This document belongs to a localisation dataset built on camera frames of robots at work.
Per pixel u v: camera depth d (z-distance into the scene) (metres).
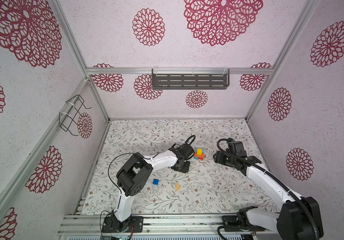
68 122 0.79
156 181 0.88
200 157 0.97
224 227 0.74
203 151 0.99
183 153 0.73
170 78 0.93
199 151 0.95
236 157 0.62
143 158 0.53
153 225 0.75
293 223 0.39
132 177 0.50
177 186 0.85
